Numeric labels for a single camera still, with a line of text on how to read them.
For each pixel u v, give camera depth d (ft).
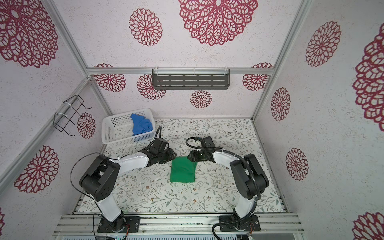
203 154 2.66
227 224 2.09
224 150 2.08
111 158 1.70
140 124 3.55
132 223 2.41
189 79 3.10
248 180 1.58
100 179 1.57
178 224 2.48
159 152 2.45
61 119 2.39
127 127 3.76
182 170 2.94
